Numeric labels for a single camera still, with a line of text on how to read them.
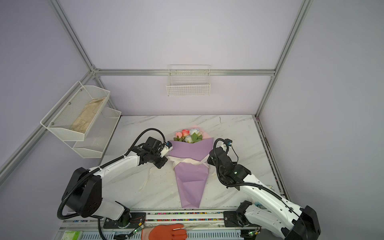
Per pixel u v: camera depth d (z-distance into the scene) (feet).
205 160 2.82
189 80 3.11
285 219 1.34
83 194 1.40
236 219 2.14
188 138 3.31
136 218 2.43
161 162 2.57
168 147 2.62
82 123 2.47
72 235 2.22
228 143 2.17
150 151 2.27
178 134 3.42
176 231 2.33
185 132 3.41
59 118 2.23
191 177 2.83
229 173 1.81
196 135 3.32
